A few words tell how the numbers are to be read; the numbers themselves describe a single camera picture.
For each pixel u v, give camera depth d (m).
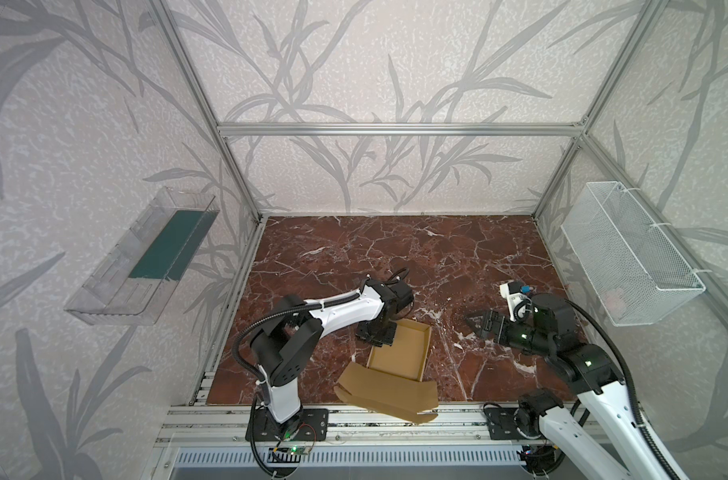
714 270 0.60
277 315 0.45
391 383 0.77
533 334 0.59
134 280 0.64
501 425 0.73
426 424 0.75
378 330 0.74
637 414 0.44
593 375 0.49
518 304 0.64
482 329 0.63
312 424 0.73
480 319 0.64
